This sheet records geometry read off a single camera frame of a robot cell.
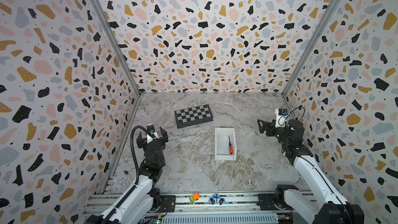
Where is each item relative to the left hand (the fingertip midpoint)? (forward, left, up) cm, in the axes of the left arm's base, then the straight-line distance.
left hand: (152, 128), depth 79 cm
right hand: (+4, -59, +3) cm, 59 cm away
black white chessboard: (+19, -19, -16) cm, 31 cm away
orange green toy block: (-28, -21, -16) cm, 39 cm away
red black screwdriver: (-2, -42, -18) cm, 46 cm away
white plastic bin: (0, -37, -19) cm, 41 cm away
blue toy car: (-29, -32, -17) cm, 46 cm away
